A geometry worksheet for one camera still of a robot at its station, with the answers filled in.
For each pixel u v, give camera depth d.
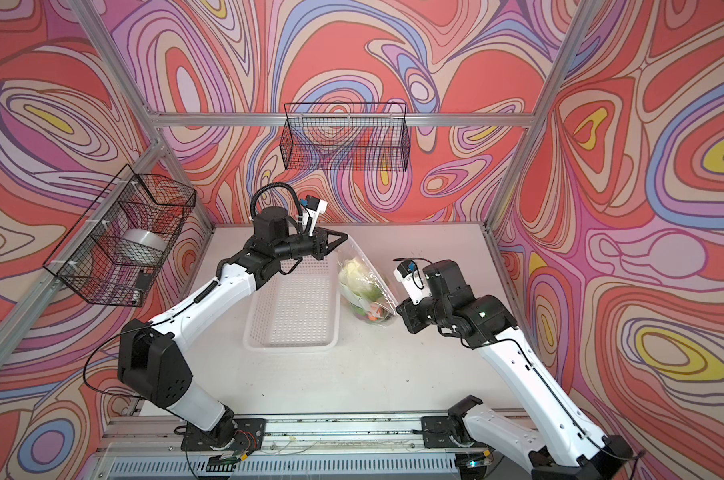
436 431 0.73
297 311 0.96
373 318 0.86
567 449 0.37
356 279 0.77
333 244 0.73
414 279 0.59
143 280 0.73
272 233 0.60
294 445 0.73
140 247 0.70
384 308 0.71
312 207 0.67
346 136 0.95
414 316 0.61
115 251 0.74
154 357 0.44
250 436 0.72
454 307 0.50
